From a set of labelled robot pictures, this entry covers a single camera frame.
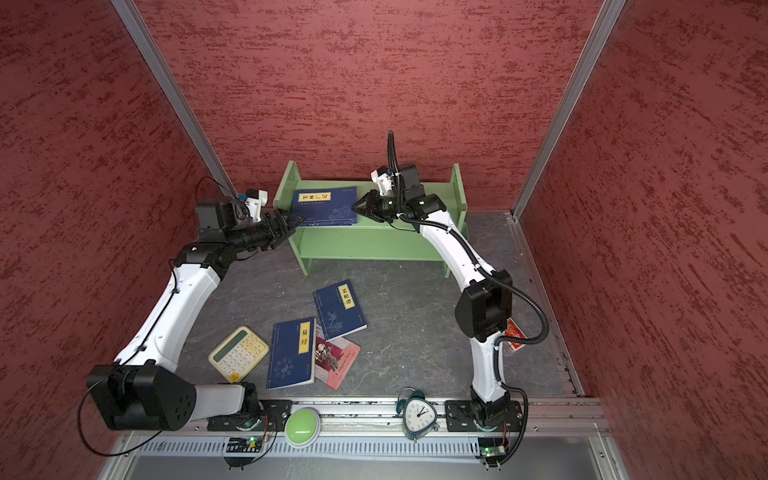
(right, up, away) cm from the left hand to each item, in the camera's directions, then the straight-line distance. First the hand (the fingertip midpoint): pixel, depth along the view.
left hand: (301, 229), depth 75 cm
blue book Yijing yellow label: (-5, -36, +7) cm, 37 cm away
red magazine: (+6, -37, +9) cm, 39 cm away
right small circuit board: (+48, -54, -5) cm, 72 cm away
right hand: (+12, +4, +5) cm, 14 cm away
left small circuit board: (-15, -56, -2) cm, 58 cm away
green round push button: (+1, -49, -4) cm, 49 cm away
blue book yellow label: (+6, -25, +18) cm, 32 cm away
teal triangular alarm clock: (+30, -46, -4) cm, 55 cm away
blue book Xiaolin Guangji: (+4, +7, +8) cm, 11 cm away
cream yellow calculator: (-21, -36, +8) cm, 42 cm away
